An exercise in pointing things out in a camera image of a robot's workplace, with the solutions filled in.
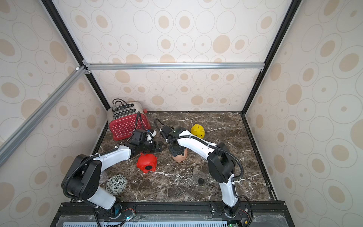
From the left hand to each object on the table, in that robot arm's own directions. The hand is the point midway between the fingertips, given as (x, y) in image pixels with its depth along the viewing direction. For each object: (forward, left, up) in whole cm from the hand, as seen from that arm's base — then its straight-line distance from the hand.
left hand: (165, 146), depth 88 cm
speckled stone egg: (-21, +27, -8) cm, 35 cm away
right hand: (-1, -11, -2) cm, 12 cm away
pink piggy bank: (-6, -9, -4) cm, 12 cm away
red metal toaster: (+16, +27, +9) cm, 33 cm away
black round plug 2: (-18, -22, -10) cm, 30 cm away
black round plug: (-13, +9, -2) cm, 16 cm away
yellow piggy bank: (+12, -21, +1) cm, 24 cm away
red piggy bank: (-10, +10, -2) cm, 15 cm away
